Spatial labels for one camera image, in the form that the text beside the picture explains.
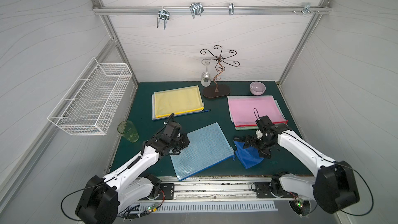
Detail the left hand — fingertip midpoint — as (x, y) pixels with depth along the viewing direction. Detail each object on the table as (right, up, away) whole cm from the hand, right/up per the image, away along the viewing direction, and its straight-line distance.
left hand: (192, 141), depth 81 cm
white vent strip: (+8, -27, -11) cm, 30 cm away
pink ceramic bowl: (+47, +31, +33) cm, 65 cm away
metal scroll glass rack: (+13, +27, +33) cm, 45 cm away
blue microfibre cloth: (+30, -8, -1) cm, 31 cm away
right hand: (+32, -5, +1) cm, 32 cm away
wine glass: (+7, +37, +12) cm, 39 cm away
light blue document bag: (+9, -5, +7) cm, 12 cm away
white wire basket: (-46, +20, -12) cm, 52 cm away
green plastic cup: (-43, +4, +15) cm, 45 cm away
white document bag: (-27, +11, +20) cm, 35 cm away
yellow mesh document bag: (-13, +21, +30) cm, 39 cm away
